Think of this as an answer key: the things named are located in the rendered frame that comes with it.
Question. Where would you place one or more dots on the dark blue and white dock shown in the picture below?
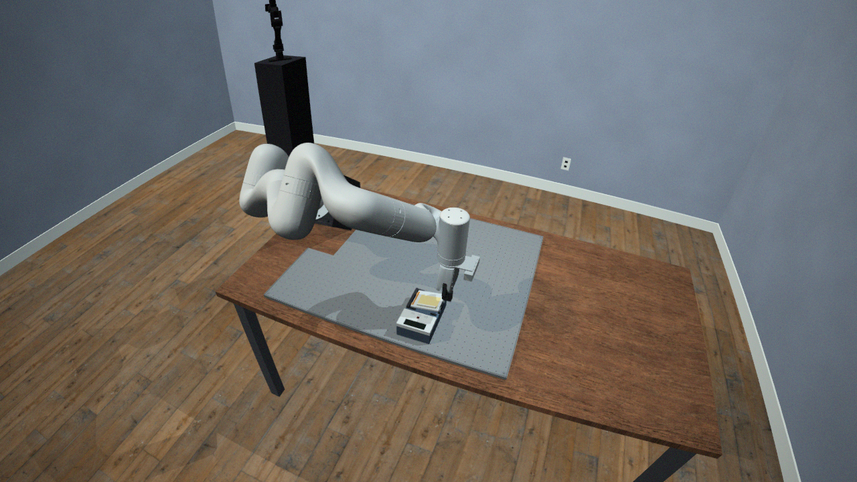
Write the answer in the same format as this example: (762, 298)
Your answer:
(418, 324)

